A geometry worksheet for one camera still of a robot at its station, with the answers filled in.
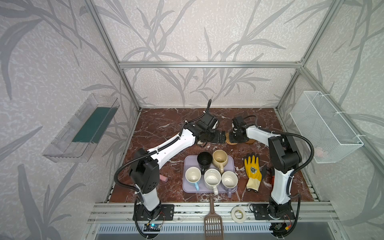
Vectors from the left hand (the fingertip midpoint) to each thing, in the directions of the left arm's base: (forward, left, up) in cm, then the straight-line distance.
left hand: (222, 134), depth 81 cm
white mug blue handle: (-17, +16, -17) cm, 29 cm away
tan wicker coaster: (+4, -5, -12) cm, 14 cm away
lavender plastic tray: (-7, +18, -19) cm, 28 cm away
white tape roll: (-38, -7, -17) cm, 42 cm away
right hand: (+11, -10, -17) cm, 23 cm away
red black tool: (-25, -19, +5) cm, 31 cm away
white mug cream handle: (-18, +5, -18) cm, 26 cm away
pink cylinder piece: (-19, +32, -17) cm, 41 cm away
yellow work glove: (-16, -19, -16) cm, 29 cm away
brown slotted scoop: (-40, +5, -18) cm, 45 cm away
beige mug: (-6, 0, -17) cm, 18 cm away
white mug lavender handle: (-19, -5, -18) cm, 27 cm away
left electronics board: (-41, +35, -20) cm, 57 cm away
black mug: (-9, +9, -12) cm, 18 cm away
